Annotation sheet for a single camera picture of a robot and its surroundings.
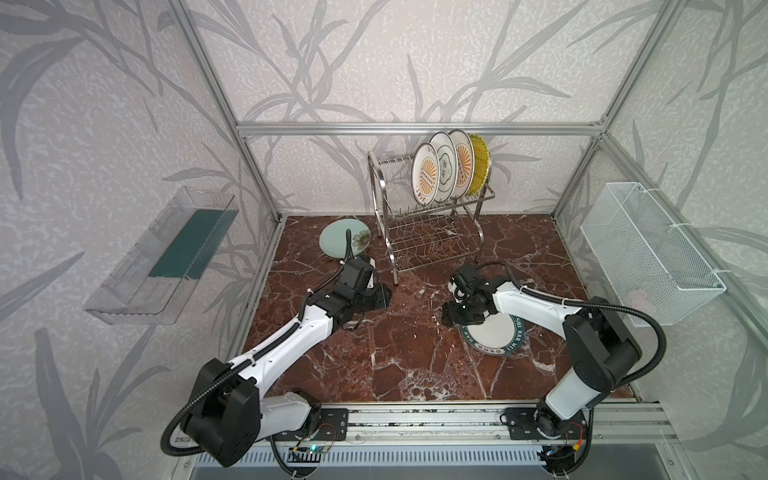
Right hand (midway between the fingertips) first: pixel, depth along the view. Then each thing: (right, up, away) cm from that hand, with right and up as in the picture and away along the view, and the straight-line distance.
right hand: (450, 311), depth 90 cm
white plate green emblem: (-1, +42, -9) cm, 43 cm away
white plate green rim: (+14, -6, -2) cm, 16 cm away
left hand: (-17, +9, -7) cm, 21 cm away
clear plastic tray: (-68, +13, -27) cm, 74 cm away
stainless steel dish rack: (-9, +24, +21) cm, 33 cm away
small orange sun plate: (-8, +41, -5) cm, 42 cm away
